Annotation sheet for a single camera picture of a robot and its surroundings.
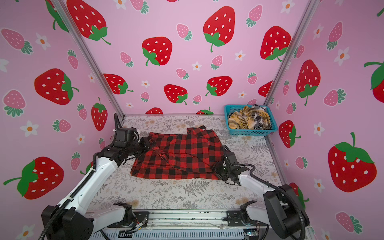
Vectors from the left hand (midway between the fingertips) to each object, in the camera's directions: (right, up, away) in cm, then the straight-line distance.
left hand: (154, 143), depth 79 cm
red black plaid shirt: (+22, -10, +18) cm, 30 cm away
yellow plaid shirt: (+57, +14, +26) cm, 64 cm away
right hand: (+32, -16, +8) cm, 36 cm away
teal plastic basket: (+71, +6, +24) cm, 75 cm away
